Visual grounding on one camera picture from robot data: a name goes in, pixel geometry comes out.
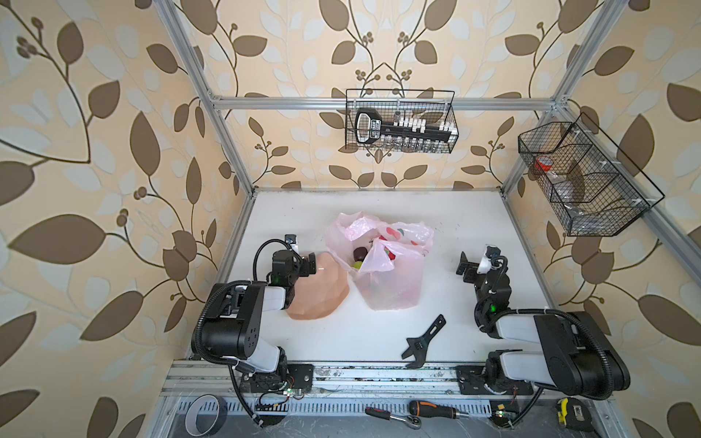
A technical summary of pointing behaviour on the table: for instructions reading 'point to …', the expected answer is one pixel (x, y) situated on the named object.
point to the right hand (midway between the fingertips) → (478, 256)
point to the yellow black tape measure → (574, 414)
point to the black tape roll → (205, 414)
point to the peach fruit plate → (320, 295)
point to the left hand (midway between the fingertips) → (295, 251)
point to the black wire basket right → (593, 189)
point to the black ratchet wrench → (413, 422)
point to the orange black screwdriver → (428, 409)
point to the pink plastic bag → (387, 261)
